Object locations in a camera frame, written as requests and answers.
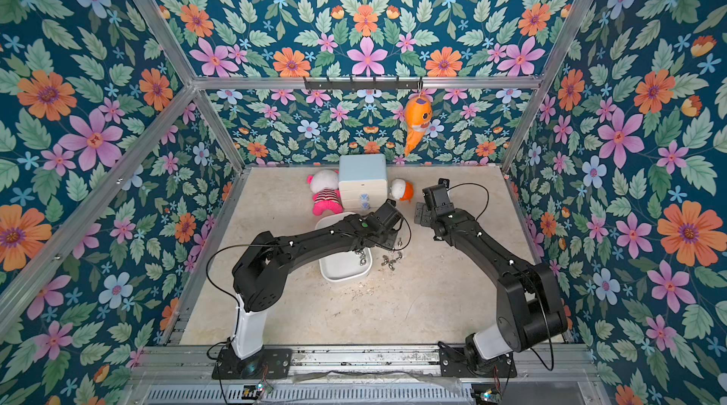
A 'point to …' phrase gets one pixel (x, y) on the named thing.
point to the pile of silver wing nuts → (363, 260)
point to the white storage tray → (343, 267)
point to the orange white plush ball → (401, 189)
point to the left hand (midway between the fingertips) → (393, 235)
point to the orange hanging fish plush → (418, 113)
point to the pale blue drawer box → (363, 181)
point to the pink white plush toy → (326, 193)
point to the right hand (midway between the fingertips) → (435, 210)
